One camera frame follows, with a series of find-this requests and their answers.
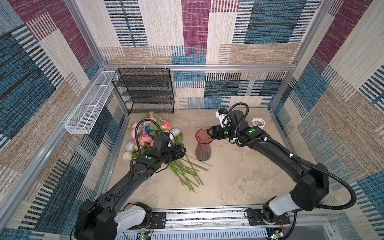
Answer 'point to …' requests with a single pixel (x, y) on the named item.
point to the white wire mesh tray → (90, 106)
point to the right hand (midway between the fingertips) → (212, 133)
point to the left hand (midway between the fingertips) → (183, 149)
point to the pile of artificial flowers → (155, 133)
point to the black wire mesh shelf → (145, 90)
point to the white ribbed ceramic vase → (259, 122)
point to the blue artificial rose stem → (147, 128)
